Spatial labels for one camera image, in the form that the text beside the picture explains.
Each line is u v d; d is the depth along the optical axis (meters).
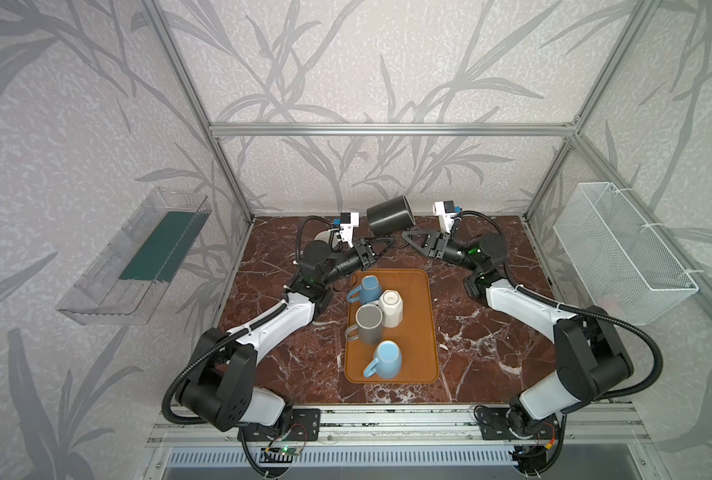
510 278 1.02
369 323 0.79
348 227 0.70
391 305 0.84
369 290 0.88
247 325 0.47
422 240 0.70
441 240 0.65
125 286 0.63
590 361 0.44
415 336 0.88
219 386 0.42
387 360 0.76
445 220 0.69
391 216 0.69
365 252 0.65
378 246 0.69
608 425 0.75
